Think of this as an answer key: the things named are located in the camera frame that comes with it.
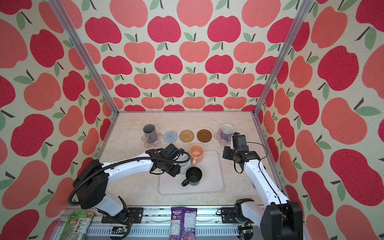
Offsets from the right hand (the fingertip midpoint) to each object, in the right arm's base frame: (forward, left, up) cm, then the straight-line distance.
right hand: (229, 154), depth 85 cm
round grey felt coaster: (+16, +39, -10) cm, 44 cm away
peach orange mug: (+4, +19, -9) cm, 22 cm away
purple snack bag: (-34, +23, -8) cm, 42 cm away
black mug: (-11, +20, -8) cm, 24 cm away
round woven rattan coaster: (+19, +28, -11) cm, 35 cm away
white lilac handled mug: (+25, -1, -9) cm, 27 cm away
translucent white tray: (-4, +9, -11) cm, 15 cm away
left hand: (-13, +28, -5) cm, 31 cm away
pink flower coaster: (+20, +6, -11) cm, 24 cm away
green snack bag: (-41, +73, -8) cm, 84 cm away
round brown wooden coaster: (+20, +15, -11) cm, 27 cm away
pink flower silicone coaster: (+9, +48, -10) cm, 50 cm away
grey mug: (+11, +50, 0) cm, 51 cm away
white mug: (-9, +25, -1) cm, 27 cm away
